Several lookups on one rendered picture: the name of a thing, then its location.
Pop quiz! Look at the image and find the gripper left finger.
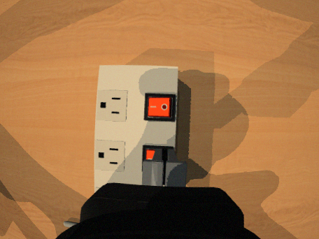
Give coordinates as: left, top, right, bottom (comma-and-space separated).
142, 148, 165, 186

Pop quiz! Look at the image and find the beige power strip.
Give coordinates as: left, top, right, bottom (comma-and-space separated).
94, 65, 178, 192

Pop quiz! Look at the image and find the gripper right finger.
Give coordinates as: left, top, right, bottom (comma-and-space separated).
164, 149, 187, 187

